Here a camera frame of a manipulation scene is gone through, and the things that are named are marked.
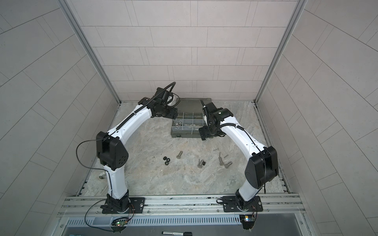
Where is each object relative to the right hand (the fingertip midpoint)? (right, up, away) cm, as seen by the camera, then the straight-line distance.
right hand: (208, 135), depth 82 cm
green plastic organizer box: (-11, +9, +22) cm, 26 cm away
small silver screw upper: (+7, -10, +9) cm, 15 cm away
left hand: (-18, +14, +6) cm, 24 cm away
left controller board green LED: (-41, -36, -18) cm, 58 cm away
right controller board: (+17, -38, -14) cm, 44 cm away
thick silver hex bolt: (+10, -18, +1) cm, 21 cm away
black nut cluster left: (-24, -16, +4) cm, 29 cm away
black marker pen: (-10, -41, -18) cm, 46 cm away
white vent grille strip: (+11, -38, -14) cm, 42 cm away
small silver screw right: (+13, -13, +7) cm, 20 cm away
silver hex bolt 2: (-5, -17, +3) cm, 18 cm away
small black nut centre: (-2, -17, +2) cm, 17 cm away
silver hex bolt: (-17, -14, +5) cm, 23 cm away
